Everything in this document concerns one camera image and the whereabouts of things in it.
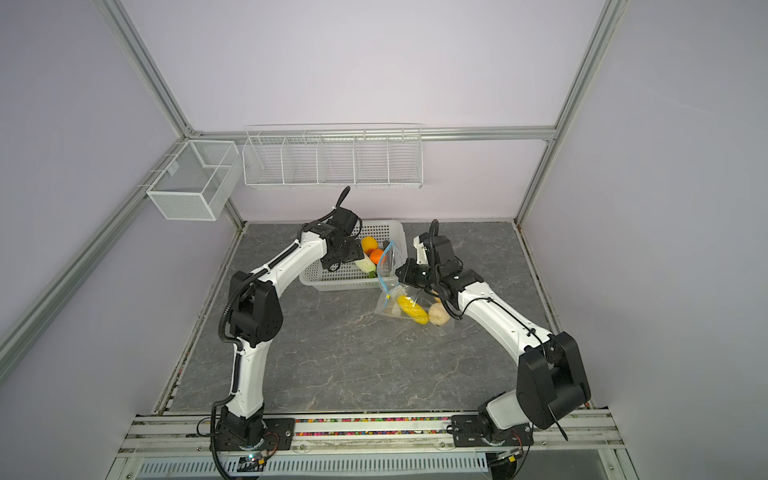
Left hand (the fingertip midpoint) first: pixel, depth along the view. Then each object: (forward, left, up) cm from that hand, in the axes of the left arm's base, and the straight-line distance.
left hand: (351, 258), depth 96 cm
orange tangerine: (+8, -7, -9) cm, 14 cm away
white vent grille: (-53, +7, -11) cm, 55 cm away
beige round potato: (-19, -26, -5) cm, 33 cm away
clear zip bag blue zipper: (-15, -15, -2) cm, 21 cm away
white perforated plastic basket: (-5, +1, -4) cm, 6 cm away
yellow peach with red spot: (+10, -6, -5) cm, 12 cm away
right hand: (-12, -14, +8) cm, 20 cm away
